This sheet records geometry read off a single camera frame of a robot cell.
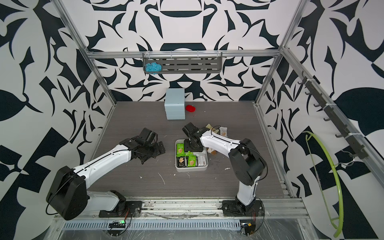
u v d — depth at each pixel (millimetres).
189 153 914
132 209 742
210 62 985
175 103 981
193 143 650
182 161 869
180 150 915
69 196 409
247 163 473
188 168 834
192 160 872
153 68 912
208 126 1050
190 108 1147
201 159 873
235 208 669
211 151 914
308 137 701
